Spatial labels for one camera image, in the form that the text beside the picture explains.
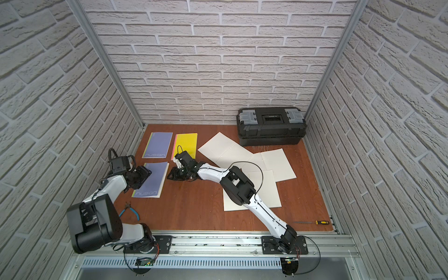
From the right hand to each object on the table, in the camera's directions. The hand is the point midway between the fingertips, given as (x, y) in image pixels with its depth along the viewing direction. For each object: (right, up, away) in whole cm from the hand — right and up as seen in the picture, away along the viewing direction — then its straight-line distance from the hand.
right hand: (170, 176), depth 94 cm
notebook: (-8, -5, -5) cm, 10 cm away
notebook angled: (+30, +13, +13) cm, 35 cm away
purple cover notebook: (-14, +17, +15) cm, 27 cm away
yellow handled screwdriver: (+74, -19, -14) cm, 77 cm away
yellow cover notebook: (+4, +19, +17) cm, 26 cm away
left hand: (-10, +4, -4) cm, 12 cm away
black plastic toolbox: (+57, +29, +6) cm, 64 cm away
